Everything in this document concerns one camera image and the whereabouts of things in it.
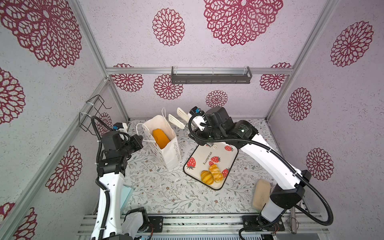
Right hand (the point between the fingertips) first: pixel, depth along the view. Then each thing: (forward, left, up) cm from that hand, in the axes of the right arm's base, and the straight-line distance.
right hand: (192, 128), depth 66 cm
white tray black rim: (+7, -6, -35) cm, 36 cm away
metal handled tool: (-28, -50, -36) cm, 68 cm away
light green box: (-19, +36, -32) cm, 51 cm away
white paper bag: (-3, +13, -19) cm, 23 cm away
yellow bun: (-8, -8, -32) cm, 34 cm away
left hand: (0, +25, -8) cm, 27 cm away
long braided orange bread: (+10, +20, -19) cm, 29 cm away
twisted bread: (-7, -14, -32) cm, 36 cm away
